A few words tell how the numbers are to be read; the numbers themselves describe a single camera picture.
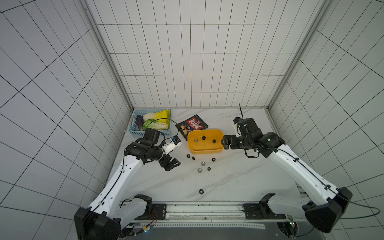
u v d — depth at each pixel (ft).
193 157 3.02
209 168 2.87
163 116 3.35
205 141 3.22
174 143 2.12
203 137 3.30
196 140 3.24
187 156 3.03
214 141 3.27
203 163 2.93
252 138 1.75
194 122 3.61
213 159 3.00
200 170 2.82
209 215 2.38
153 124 3.28
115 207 1.33
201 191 2.60
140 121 3.54
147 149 1.77
